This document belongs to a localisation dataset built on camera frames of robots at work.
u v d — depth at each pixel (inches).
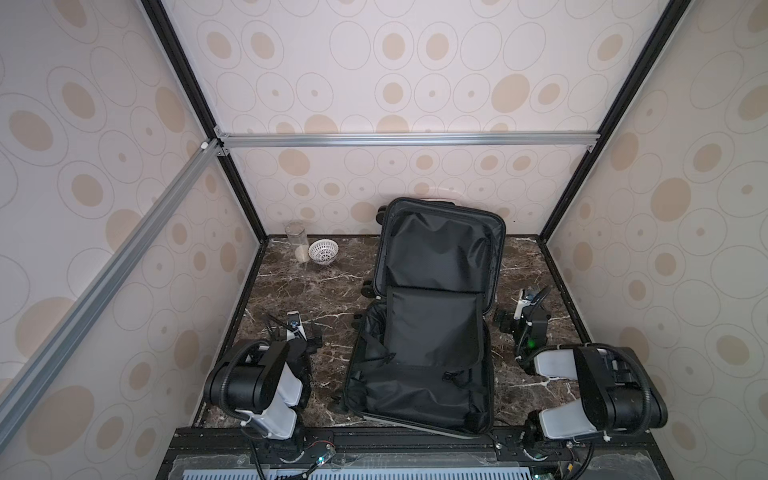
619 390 17.8
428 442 29.2
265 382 17.8
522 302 32.6
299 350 27.4
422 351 32.9
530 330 27.6
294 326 29.5
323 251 44.4
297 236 40.5
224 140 35.4
